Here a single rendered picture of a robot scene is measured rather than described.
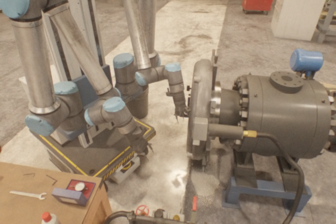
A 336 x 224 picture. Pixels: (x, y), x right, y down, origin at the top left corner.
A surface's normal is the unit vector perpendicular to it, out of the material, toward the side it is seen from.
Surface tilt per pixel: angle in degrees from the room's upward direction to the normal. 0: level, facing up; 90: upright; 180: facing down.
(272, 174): 0
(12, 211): 0
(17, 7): 83
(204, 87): 30
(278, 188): 0
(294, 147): 93
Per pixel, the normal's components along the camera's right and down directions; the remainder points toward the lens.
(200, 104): -0.13, -0.11
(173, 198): 0.00, -0.81
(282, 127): -0.14, 0.18
